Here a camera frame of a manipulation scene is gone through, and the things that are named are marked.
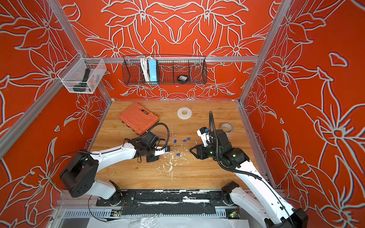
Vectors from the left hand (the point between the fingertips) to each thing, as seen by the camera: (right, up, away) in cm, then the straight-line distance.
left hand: (158, 151), depth 89 cm
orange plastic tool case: (-17, +20, +13) cm, 30 cm away
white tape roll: (+17, +25, +22) cm, 37 cm away
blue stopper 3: (+20, +7, +6) cm, 22 cm away
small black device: (+15, +49, +7) cm, 52 cm away
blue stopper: (+11, +5, +6) cm, 13 cm away
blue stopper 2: (+17, +6, +6) cm, 19 cm away
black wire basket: (+6, +55, +9) cm, 56 cm away
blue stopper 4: (+13, -3, +1) cm, 13 cm away
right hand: (+20, +6, -17) cm, 27 cm away
